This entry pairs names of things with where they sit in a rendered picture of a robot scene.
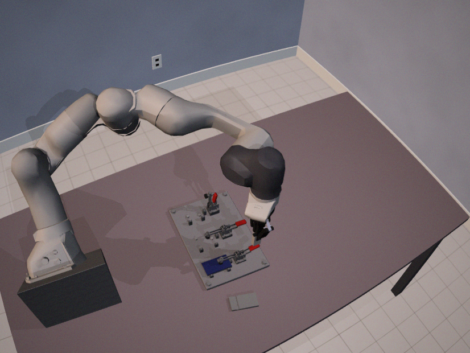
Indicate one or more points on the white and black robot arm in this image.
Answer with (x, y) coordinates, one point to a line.
(250, 162)

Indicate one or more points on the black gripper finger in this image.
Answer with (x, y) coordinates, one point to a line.
(253, 224)
(261, 231)

